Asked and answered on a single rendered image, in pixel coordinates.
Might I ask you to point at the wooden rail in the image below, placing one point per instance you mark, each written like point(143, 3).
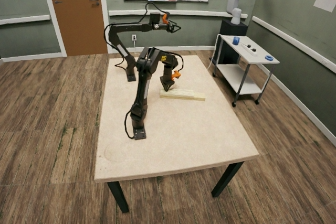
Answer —
point(197, 96)

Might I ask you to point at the light wooden slat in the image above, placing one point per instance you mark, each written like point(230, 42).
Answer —
point(178, 93)

